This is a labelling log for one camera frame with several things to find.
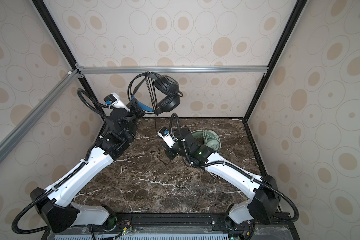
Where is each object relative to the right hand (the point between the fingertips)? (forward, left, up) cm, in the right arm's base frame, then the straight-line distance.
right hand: (164, 143), depth 74 cm
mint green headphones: (+16, -27, -18) cm, 36 cm away
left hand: (+9, +9, +22) cm, 26 cm away
